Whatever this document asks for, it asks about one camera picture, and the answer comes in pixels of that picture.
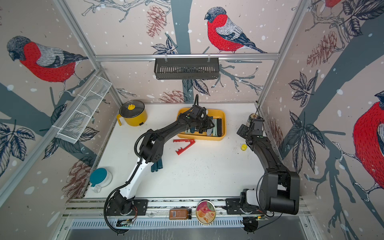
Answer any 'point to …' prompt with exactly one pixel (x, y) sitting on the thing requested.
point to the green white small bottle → (251, 117)
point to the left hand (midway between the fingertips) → (215, 124)
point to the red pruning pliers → (181, 150)
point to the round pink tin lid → (205, 212)
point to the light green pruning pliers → (215, 129)
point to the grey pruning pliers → (209, 132)
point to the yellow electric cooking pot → (133, 113)
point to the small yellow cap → (244, 147)
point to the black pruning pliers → (219, 127)
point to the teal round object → (100, 178)
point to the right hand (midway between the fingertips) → (246, 128)
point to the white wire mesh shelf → (72, 128)
